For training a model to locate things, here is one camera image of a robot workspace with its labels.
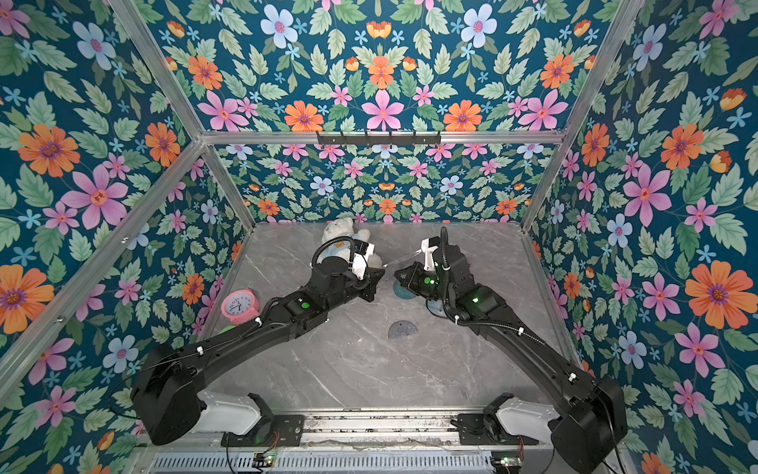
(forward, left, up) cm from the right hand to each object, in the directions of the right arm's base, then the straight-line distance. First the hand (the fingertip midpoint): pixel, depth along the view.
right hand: (399, 266), depth 73 cm
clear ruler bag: (+3, +2, -2) cm, 4 cm away
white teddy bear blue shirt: (+31, +22, -18) cm, 42 cm away
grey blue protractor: (-3, 0, -28) cm, 29 cm away
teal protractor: (+11, 0, -28) cm, 30 cm away
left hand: (+1, +3, -3) cm, 5 cm away
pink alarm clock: (+1, +52, -24) cm, 58 cm away
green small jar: (-8, +52, -22) cm, 57 cm away
